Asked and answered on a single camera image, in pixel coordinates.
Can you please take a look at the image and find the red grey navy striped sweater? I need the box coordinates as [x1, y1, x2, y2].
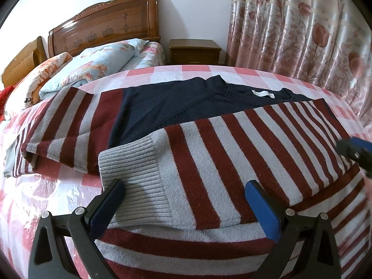
[1, 75, 371, 278]

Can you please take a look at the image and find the pink checkered plastic bed cover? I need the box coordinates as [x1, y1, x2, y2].
[1, 65, 371, 278]

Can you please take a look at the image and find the pink floral curtain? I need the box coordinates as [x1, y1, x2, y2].
[226, 0, 371, 127]

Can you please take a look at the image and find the orange floral pillow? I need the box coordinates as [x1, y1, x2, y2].
[4, 52, 73, 120]

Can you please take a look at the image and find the red fringed blanket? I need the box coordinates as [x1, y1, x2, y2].
[0, 85, 16, 122]

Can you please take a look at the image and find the light wooden headboard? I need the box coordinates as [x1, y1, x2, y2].
[1, 36, 47, 88]

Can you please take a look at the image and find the dark wooden nightstand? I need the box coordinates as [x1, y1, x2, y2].
[169, 39, 221, 65]

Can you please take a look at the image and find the light blue floral folded quilt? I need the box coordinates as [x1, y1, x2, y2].
[38, 38, 147, 100]

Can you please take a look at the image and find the brown carved wooden headboard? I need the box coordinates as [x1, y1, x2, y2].
[48, 0, 161, 57]

